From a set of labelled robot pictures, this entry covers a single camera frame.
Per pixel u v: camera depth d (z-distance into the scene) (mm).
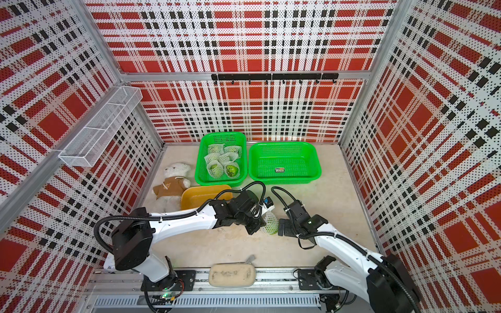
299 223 628
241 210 627
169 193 908
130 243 431
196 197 943
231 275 718
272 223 802
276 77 890
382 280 395
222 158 1043
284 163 1117
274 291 723
